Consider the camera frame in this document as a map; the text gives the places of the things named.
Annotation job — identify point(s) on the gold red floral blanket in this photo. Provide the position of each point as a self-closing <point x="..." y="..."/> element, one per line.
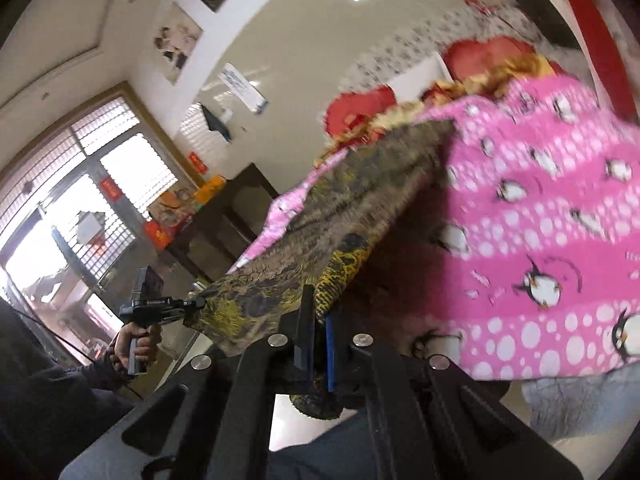
<point x="520" y="67"/>

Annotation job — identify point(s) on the dark wooden table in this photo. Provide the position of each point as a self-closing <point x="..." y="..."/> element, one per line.
<point x="240" y="210"/>

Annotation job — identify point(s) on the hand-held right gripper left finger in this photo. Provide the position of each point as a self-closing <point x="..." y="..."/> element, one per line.
<point x="302" y="345"/>

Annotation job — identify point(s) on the person's legs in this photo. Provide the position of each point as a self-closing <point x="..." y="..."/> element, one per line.
<point x="320" y="450"/>

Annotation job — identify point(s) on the brown floral shirt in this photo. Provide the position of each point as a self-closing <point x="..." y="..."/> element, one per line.
<point x="350" y="200"/>

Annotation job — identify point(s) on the printed cardboard box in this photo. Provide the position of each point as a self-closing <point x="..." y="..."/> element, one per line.
<point x="172" y="207"/>

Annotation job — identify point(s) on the orange box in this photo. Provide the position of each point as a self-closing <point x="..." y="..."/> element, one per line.
<point x="210" y="190"/>

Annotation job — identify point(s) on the white pillow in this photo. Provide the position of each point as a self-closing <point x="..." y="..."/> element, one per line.
<point x="415" y="80"/>

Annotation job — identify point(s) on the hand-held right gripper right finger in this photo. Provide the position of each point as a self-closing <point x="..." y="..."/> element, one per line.
<point x="331" y="355"/>

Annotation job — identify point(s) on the red gift box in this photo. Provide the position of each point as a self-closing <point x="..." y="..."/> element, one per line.
<point x="160" y="235"/>

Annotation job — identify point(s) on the barred window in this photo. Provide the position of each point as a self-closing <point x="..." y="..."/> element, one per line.
<point x="125" y="170"/>

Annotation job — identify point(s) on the pink penguin blanket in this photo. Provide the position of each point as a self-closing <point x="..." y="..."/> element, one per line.
<point x="525" y="220"/>

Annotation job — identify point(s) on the red paper wall sticker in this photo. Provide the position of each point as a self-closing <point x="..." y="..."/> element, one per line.
<point x="198" y="162"/>

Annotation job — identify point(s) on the person's left hand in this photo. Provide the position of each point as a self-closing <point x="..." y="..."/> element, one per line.
<point x="121" y="347"/>

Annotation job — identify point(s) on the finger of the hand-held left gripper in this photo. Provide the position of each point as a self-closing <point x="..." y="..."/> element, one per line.
<point x="195" y="303"/>

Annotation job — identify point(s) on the eye chart poster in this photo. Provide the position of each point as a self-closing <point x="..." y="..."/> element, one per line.
<point x="242" y="87"/>

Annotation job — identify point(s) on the red garment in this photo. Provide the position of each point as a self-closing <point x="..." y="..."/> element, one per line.
<point x="585" y="25"/>

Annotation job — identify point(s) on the dark hanging cloth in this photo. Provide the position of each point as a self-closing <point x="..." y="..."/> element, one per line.
<point x="217" y="125"/>

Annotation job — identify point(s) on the red paper window sticker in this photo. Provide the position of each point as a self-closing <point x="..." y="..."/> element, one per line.
<point x="109" y="189"/>

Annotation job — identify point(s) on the red heart pillow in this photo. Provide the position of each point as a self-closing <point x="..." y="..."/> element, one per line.
<point x="360" y="110"/>
<point x="480" y="52"/>

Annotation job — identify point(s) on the red knot decoration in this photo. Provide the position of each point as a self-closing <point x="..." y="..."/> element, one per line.
<point x="480" y="6"/>

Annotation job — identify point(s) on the person's left forearm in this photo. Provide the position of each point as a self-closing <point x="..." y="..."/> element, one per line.
<point x="50" y="400"/>

